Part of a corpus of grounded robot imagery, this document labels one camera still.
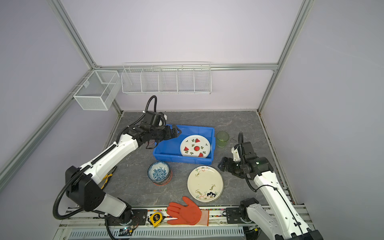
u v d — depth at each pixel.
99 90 0.97
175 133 0.72
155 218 0.72
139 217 0.74
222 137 0.93
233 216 0.74
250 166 0.51
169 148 1.00
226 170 0.65
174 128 0.72
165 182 0.78
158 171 0.81
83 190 0.41
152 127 0.62
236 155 0.70
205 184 0.83
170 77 1.00
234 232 0.71
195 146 0.99
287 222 0.40
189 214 0.74
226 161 0.68
